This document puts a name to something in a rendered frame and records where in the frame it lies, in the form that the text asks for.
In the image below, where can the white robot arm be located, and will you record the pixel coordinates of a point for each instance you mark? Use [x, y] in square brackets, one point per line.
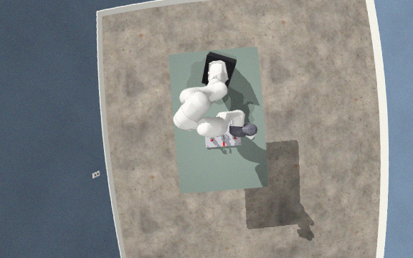
[190, 115]

